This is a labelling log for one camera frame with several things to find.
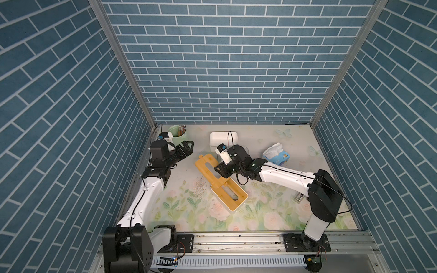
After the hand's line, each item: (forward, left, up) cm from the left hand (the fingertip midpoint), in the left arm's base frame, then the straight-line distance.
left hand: (192, 144), depth 81 cm
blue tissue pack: (+5, -46, -15) cm, 48 cm away
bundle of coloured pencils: (+15, +9, -5) cm, 18 cm away
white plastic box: (+21, -10, -19) cm, 30 cm away
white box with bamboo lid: (-16, -19, -20) cm, 32 cm away
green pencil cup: (+10, +11, -9) cm, 18 cm away
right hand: (-7, -13, -9) cm, 17 cm away
